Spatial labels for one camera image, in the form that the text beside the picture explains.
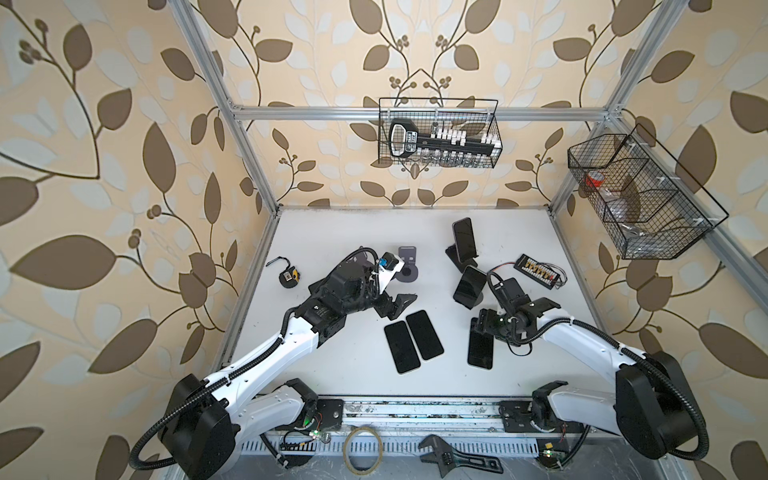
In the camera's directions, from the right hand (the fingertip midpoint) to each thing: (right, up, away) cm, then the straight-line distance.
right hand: (487, 333), depth 86 cm
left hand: (-24, +16, -12) cm, 31 cm away
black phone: (-3, -3, -3) cm, 5 cm away
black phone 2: (-4, +27, +11) cm, 30 cm away
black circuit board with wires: (+24, +16, +13) cm, 31 cm away
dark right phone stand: (-6, +23, +21) cm, 32 cm away
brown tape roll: (-38, -20, -19) cm, 47 cm away
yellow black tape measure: (-62, +15, +12) cm, 65 cm away
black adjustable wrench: (-15, -23, -18) cm, 33 cm away
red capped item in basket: (+32, +45, +1) cm, 56 cm away
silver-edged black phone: (-18, -1, +3) cm, 18 cm away
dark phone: (-25, -4, +1) cm, 25 cm away
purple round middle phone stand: (-22, +17, +16) cm, 32 cm away
